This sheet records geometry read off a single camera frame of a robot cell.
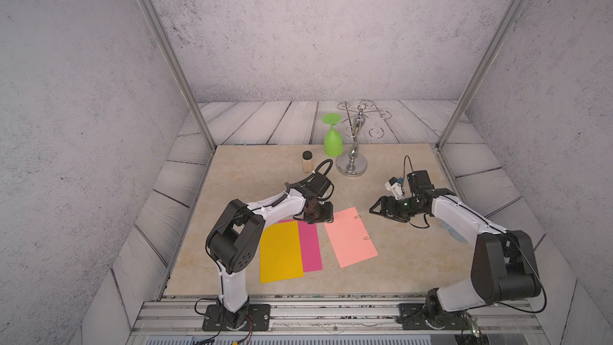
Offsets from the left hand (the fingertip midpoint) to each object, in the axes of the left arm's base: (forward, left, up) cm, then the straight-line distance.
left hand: (334, 220), depth 89 cm
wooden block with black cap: (+27, +10, +3) cm, 29 cm away
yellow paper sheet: (-9, +20, -6) cm, 23 cm away
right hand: (+1, -16, +5) cm, 17 cm away
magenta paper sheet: (-7, +9, -5) cm, 12 cm away
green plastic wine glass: (+28, -1, +13) cm, 31 cm away
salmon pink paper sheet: (-4, -6, -7) cm, 10 cm away
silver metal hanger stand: (+31, -12, -4) cm, 34 cm away
